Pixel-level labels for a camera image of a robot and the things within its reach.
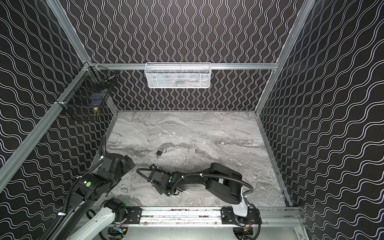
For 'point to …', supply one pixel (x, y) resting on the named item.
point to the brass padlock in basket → (95, 110)
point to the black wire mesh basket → (87, 91)
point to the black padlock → (159, 152)
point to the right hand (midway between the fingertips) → (161, 182)
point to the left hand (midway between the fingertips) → (129, 163)
